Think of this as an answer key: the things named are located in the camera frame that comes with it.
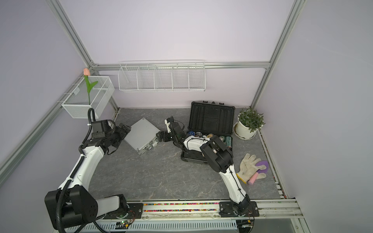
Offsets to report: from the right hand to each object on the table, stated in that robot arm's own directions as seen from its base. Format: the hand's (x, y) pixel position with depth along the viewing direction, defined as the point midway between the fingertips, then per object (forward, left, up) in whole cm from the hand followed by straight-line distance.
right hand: (160, 132), depth 96 cm
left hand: (-7, +16, +11) cm, 21 cm away
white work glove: (-22, -55, -6) cm, 60 cm away
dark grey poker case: (+12, -34, 0) cm, 36 cm away
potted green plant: (+1, -57, +10) cm, 57 cm away
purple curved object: (-18, -66, -8) cm, 69 cm away
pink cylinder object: (-29, -55, -4) cm, 63 cm away
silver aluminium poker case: (0, +13, -4) cm, 14 cm away
